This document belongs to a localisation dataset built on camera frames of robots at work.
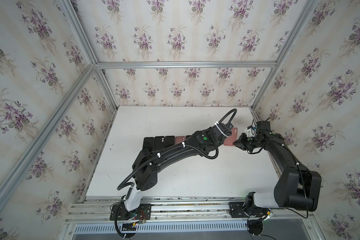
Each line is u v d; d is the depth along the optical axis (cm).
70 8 71
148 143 98
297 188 42
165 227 76
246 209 68
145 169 45
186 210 75
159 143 100
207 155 52
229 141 87
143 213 72
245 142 75
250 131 79
